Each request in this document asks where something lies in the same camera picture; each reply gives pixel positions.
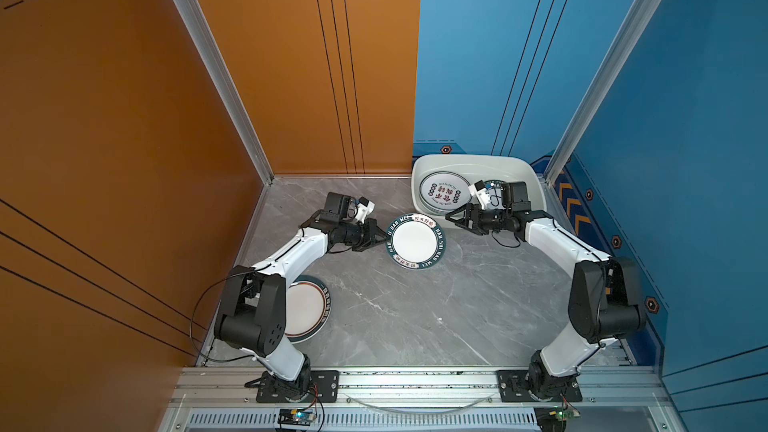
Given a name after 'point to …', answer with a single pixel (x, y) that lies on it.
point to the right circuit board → (554, 418)
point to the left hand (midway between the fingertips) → (391, 236)
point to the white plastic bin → (473, 167)
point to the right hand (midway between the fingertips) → (451, 220)
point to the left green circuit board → (295, 417)
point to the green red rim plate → (307, 310)
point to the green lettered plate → (415, 241)
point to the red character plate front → (445, 191)
